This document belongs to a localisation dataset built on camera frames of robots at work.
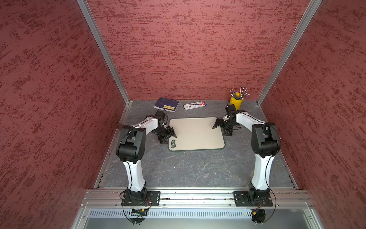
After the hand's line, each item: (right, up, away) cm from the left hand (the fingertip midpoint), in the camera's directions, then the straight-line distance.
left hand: (172, 140), depth 94 cm
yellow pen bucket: (+49, +28, +15) cm, 59 cm away
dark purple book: (-4, +25, +23) cm, 34 cm away
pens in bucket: (+54, +34, +16) cm, 65 cm away
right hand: (+31, +6, +5) cm, 32 cm away
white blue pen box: (+15, +25, +23) cm, 37 cm away
